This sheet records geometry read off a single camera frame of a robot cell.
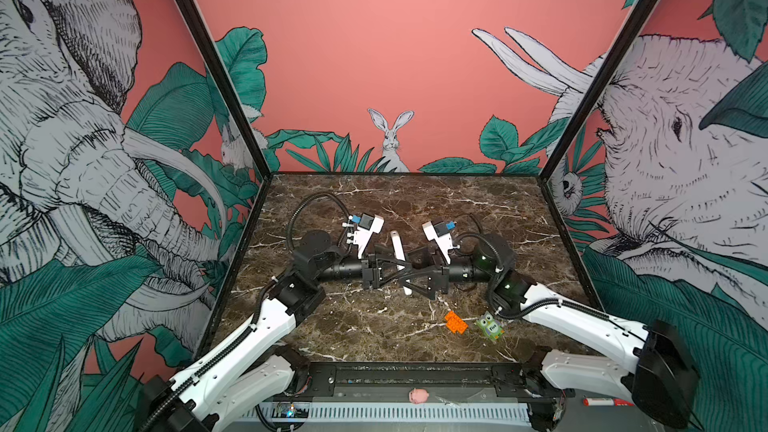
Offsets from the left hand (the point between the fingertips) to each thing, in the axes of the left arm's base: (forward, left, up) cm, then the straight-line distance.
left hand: (405, 264), depth 60 cm
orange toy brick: (-3, -15, -31) cm, 34 cm away
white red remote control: (+1, +1, +2) cm, 3 cm away
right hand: (-2, +1, -2) cm, 3 cm away
